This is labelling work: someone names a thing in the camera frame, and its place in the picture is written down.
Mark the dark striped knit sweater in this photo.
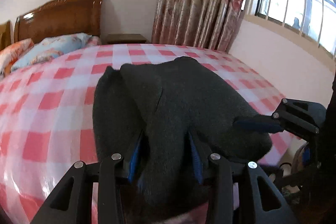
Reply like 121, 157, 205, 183
93, 57, 272, 223

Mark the pink checkered bed cover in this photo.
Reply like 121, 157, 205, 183
1, 44, 282, 223

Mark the dark wooden nightstand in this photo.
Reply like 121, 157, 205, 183
105, 34, 147, 44

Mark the blue floral folded quilt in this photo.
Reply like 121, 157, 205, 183
11, 33, 101, 72

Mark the orange floral pillow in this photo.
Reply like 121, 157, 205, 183
0, 39, 34, 80

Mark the carved wooden headboard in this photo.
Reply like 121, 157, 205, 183
13, 0, 102, 44

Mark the light wooden headboard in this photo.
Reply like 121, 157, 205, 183
0, 20, 11, 51

